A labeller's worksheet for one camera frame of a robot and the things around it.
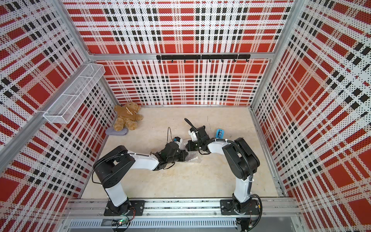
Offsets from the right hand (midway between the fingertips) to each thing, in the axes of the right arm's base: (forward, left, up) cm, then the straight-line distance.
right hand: (188, 146), depth 94 cm
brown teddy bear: (+23, +45, +4) cm, 51 cm away
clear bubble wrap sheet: (-7, -4, 0) cm, 8 cm away
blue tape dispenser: (+8, -22, +1) cm, 23 cm away
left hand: (-5, -1, -1) cm, 6 cm away
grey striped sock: (+12, +56, +1) cm, 57 cm away
